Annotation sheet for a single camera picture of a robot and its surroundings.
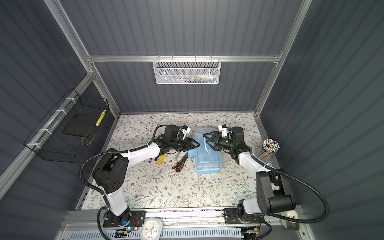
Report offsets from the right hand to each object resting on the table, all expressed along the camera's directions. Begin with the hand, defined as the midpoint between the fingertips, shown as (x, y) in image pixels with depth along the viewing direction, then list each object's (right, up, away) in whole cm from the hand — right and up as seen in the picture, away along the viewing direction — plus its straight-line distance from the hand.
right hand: (205, 140), depth 81 cm
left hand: (-4, -4, +4) cm, 7 cm away
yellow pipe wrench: (-27, -13, +13) cm, 33 cm away
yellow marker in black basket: (-57, +11, -2) cm, 58 cm away
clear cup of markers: (+34, -4, -2) cm, 34 cm away
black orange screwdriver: (-15, -16, +9) cm, 23 cm away
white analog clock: (-26, -41, -12) cm, 50 cm away
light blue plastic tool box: (+1, -11, +2) cm, 12 cm away
